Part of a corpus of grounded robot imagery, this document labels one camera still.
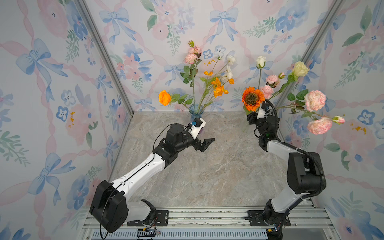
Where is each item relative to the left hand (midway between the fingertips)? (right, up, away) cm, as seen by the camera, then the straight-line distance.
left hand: (208, 131), depth 72 cm
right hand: (+28, +14, +16) cm, 35 cm away
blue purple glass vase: (-6, +13, +26) cm, 29 cm away
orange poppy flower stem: (+3, +28, +15) cm, 32 cm away
